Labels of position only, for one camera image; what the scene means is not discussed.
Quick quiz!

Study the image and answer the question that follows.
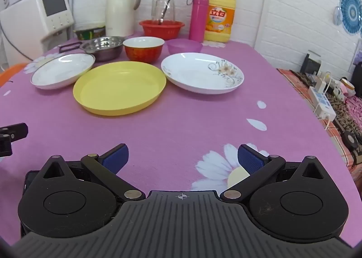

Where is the purple floral tablecloth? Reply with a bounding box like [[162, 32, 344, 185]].
[[0, 30, 358, 247]]

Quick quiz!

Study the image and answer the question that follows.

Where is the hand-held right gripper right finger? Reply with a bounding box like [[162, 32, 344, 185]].
[[220, 144, 329, 202]]

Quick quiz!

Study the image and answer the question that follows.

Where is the orange stool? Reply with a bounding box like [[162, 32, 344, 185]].
[[0, 63, 29, 87]]

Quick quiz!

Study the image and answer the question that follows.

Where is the blue round wall decoration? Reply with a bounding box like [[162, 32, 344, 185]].
[[333, 0, 362, 35]]

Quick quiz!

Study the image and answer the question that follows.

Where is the dark stirring stick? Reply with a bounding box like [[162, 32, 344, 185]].
[[159, 0, 177, 25]]

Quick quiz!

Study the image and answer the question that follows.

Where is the red bowl with white inside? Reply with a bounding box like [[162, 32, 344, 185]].
[[122, 36, 165, 64]]

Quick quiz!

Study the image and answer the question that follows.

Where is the stainless steel bowl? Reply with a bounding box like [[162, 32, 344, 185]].
[[80, 36, 126, 62]]

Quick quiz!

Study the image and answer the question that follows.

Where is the yellow detergent bottle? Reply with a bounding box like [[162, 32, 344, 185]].
[[204, 0, 236, 43]]

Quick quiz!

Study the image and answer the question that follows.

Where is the black wire frame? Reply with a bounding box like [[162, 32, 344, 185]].
[[58, 42, 82, 54]]

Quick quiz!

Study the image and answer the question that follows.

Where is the black box device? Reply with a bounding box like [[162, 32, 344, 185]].
[[301, 53, 323, 73]]

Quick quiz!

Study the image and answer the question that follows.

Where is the white plate with floral print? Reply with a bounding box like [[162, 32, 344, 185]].
[[161, 53, 244, 95]]

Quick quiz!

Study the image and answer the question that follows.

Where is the pink and white gadget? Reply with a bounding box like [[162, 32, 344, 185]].
[[338, 78, 357, 97]]

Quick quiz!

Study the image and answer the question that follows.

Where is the white charger plug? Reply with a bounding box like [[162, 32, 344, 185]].
[[314, 77, 327, 92]]

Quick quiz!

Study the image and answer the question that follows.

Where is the cream thermos jug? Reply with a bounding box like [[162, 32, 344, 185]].
[[105, 0, 142, 38]]

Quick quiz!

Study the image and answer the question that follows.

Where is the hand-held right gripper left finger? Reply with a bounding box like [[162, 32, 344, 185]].
[[37, 143, 146, 202]]

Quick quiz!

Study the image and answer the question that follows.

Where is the white power strip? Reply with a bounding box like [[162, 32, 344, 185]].
[[308, 86, 337, 121]]

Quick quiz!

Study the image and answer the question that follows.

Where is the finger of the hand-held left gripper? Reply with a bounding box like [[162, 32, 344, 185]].
[[0, 123, 29, 158]]

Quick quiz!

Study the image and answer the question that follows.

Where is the green instant noodle cup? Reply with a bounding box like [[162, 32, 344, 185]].
[[74, 26, 106, 41]]

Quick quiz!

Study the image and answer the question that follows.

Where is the red plastic basket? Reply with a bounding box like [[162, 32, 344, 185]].
[[139, 19, 185, 40]]

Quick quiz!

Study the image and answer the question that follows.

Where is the white plate with gold rim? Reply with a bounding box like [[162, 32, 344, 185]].
[[31, 53, 96, 90]]

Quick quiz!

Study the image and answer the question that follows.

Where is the white appliance with screen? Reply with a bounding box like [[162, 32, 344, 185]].
[[0, 0, 75, 66]]

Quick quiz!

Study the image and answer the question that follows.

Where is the yellow plastic plate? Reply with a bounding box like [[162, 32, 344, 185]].
[[73, 61, 167, 116]]

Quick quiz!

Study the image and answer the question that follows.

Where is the purple plastic bowl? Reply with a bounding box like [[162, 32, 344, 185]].
[[166, 38, 203, 55]]

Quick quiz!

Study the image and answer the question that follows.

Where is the pink bottle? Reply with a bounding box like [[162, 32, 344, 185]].
[[187, 0, 210, 43]]

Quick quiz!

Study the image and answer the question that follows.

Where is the clear glass jar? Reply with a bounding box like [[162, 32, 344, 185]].
[[151, 0, 176, 24]]

